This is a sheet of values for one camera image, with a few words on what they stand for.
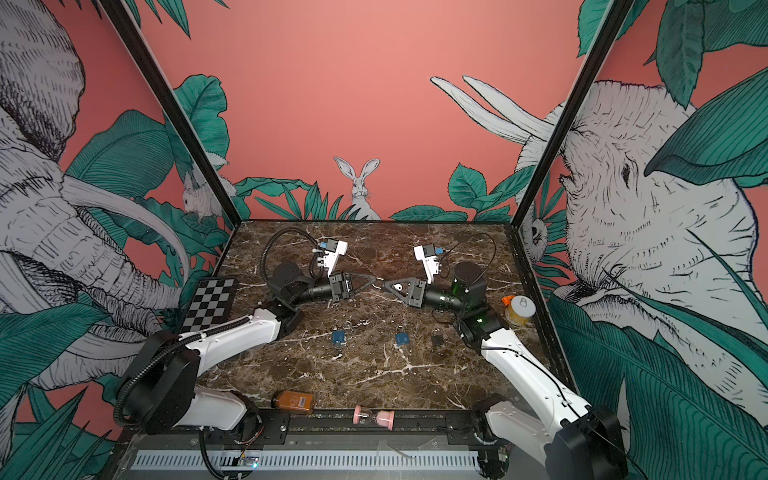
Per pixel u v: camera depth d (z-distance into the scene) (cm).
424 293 61
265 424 73
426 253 65
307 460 70
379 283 69
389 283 67
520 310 90
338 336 89
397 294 66
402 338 89
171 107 85
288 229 61
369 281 68
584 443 39
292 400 75
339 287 65
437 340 90
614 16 70
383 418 74
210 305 93
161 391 42
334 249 67
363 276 70
